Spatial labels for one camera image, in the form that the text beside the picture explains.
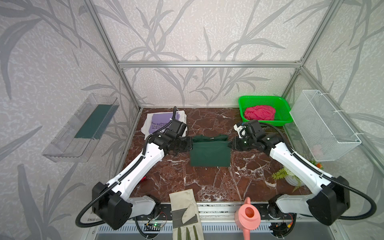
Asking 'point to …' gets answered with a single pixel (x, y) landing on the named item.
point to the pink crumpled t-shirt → (263, 112)
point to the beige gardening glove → (186, 223)
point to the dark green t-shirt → (207, 152)
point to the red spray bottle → (143, 179)
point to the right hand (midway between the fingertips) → (228, 140)
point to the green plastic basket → (283, 114)
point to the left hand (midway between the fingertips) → (194, 141)
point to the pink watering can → (247, 217)
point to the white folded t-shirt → (145, 127)
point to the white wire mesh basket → (328, 136)
